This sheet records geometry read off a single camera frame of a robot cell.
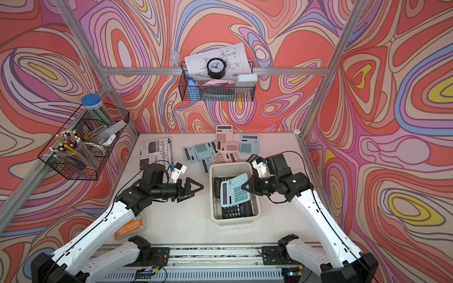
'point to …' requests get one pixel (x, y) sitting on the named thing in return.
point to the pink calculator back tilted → (227, 146)
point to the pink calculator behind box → (227, 158)
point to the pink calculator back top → (224, 133)
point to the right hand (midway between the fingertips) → (244, 192)
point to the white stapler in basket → (108, 136)
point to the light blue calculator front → (231, 191)
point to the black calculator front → (217, 181)
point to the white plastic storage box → (225, 169)
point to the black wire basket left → (85, 125)
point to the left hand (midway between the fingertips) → (199, 191)
